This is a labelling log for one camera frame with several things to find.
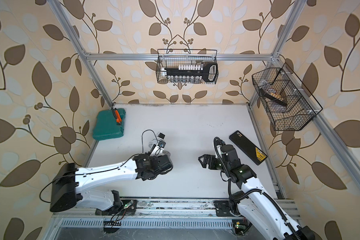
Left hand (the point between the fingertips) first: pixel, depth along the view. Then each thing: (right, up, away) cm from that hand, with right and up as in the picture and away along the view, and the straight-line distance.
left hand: (152, 155), depth 80 cm
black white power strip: (+4, +10, +2) cm, 11 cm away
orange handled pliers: (-31, +23, +25) cm, 46 cm away
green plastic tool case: (-35, +17, +22) cm, 44 cm away
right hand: (+29, -2, 0) cm, 29 cm away
